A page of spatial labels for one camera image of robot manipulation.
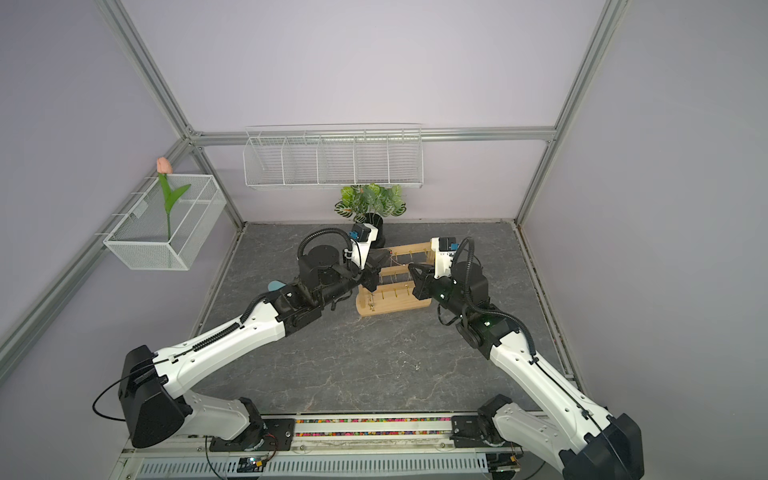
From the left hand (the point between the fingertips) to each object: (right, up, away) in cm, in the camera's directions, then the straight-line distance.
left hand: (391, 254), depth 69 cm
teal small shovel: (-41, -11, +33) cm, 53 cm away
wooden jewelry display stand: (+1, -9, +22) cm, 24 cm away
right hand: (+4, -3, +3) cm, 6 cm away
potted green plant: (-7, +16, +25) cm, 30 cm away
